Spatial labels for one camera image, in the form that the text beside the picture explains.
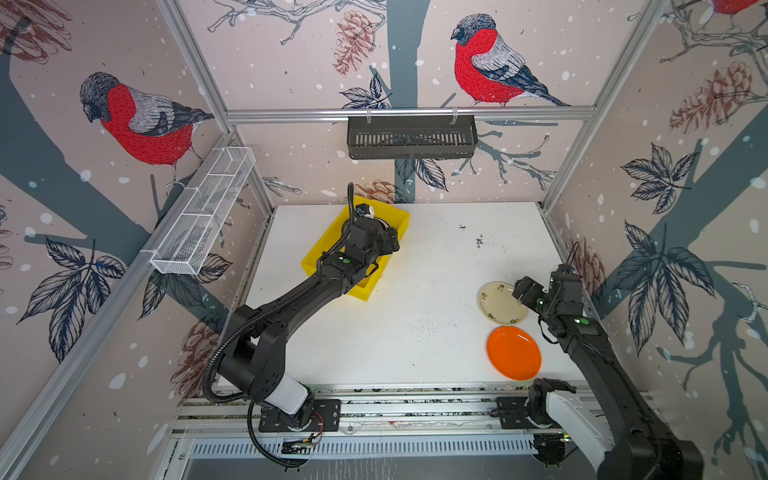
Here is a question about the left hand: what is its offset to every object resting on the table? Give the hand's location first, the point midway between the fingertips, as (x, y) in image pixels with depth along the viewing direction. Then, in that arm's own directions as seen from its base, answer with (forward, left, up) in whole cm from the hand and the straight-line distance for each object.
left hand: (393, 227), depth 85 cm
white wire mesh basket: (-12, +51, +8) cm, 53 cm away
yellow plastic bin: (-12, +8, -14) cm, 20 cm away
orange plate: (-28, -34, -21) cm, 49 cm away
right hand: (-12, -39, -11) cm, 43 cm away
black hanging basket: (+37, -7, +5) cm, 38 cm away
